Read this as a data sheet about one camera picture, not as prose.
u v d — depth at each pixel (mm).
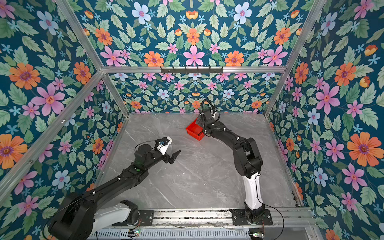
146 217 737
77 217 404
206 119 751
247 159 555
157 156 713
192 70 927
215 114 858
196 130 1084
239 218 733
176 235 766
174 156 738
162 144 676
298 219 746
